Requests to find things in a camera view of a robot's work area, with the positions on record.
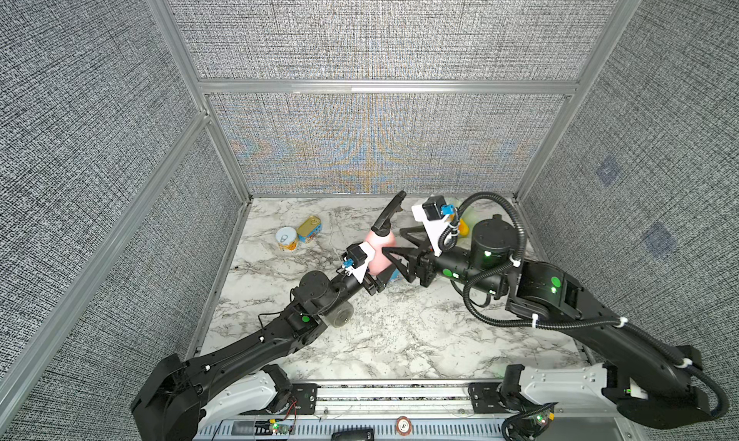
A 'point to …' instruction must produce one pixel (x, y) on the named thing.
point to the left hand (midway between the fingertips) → (394, 248)
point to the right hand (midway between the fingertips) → (396, 234)
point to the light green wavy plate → (475, 211)
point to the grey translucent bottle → (341, 316)
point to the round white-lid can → (287, 238)
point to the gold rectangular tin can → (309, 228)
